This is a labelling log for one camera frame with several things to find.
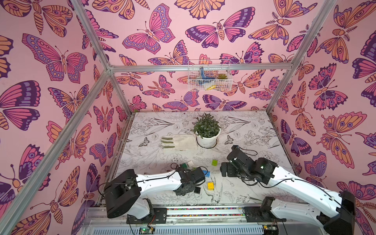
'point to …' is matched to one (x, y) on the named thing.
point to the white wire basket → (210, 75)
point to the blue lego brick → (208, 175)
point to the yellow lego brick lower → (210, 186)
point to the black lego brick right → (197, 190)
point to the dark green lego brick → (184, 165)
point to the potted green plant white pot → (207, 129)
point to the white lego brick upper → (190, 163)
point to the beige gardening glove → (179, 142)
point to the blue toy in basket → (203, 77)
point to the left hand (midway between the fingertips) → (190, 189)
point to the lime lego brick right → (214, 162)
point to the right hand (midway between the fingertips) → (227, 168)
